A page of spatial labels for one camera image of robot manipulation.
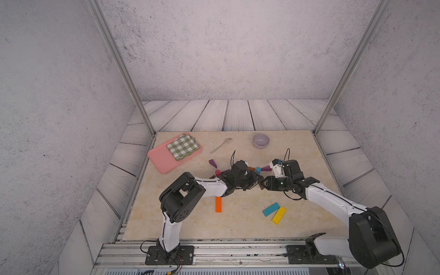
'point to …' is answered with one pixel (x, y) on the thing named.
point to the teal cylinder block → (258, 169)
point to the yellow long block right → (278, 216)
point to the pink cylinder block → (217, 172)
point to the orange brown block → (251, 168)
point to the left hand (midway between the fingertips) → (266, 181)
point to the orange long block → (219, 203)
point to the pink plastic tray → (163, 161)
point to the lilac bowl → (260, 141)
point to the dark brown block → (261, 186)
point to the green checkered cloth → (183, 146)
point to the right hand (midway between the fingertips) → (264, 183)
